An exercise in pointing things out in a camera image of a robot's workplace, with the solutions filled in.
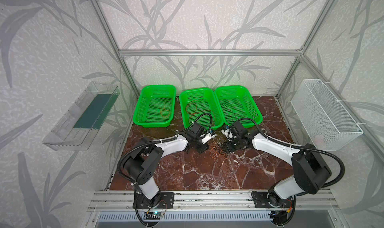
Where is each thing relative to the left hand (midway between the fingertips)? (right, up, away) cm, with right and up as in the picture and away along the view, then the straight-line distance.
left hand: (207, 140), depth 91 cm
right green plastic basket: (+23, +22, +25) cm, 41 cm away
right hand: (+11, -1, -2) cm, 11 cm away
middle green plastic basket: (-7, +22, +26) cm, 34 cm away
